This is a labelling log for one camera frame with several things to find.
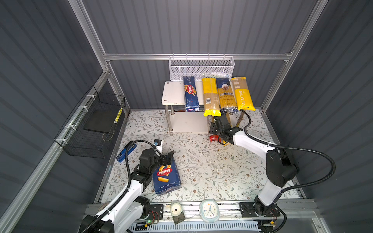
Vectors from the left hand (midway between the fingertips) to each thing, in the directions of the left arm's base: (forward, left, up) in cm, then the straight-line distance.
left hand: (165, 150), depth 84 cm
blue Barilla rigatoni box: (-14, 0, -6) cm, 16 cm away
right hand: (+14, -31, +2) cm, 34 cm away
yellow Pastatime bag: (+29, -48, -6) cm, 56 cm away
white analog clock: (-31, -22, -10) cm, 39 cm away
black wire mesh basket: (+2, +36, +16) cm, 40 cm away
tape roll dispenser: (-31, -6, -5) cm, 32 cm away
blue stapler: (+3, +29, -10) cm, 31 cm away
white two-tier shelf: (+28, -7, -5) cm, 30 cm away
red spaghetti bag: (+8, -29, -2) cm, 30 cm away
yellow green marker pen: (+14, +25, +15) cm, 33 cm away
